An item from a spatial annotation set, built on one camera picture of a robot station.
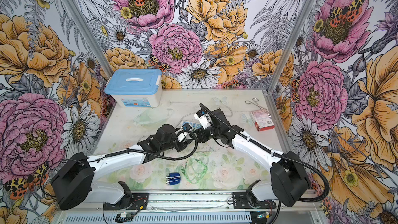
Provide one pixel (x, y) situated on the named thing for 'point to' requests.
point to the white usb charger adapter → (181, 136)
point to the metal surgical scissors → (255, 100)
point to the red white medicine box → (261, 119)
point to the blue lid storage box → (140, 87)
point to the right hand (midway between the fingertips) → (194, 137)
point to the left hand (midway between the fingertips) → (187, 138)
